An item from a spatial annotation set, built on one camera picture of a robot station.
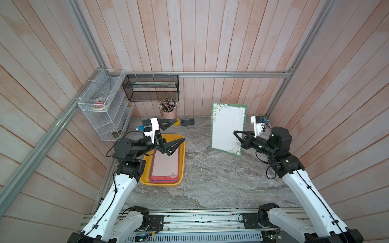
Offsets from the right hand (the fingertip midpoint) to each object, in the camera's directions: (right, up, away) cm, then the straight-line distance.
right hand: (234, 131), depth 69 cm
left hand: (-24, 0, -13) cm, 28 cm away
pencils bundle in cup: (-38, +20, +45) cm, 62 cm away
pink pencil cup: (-35, +12, +42) cm, 56 cm away
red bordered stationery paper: (-36, -23, +23) cm, 49 cm away
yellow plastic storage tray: (-47, -25, +19) cm, 57 cm away
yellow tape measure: (-30, +6, +45) cm, 55 cm away
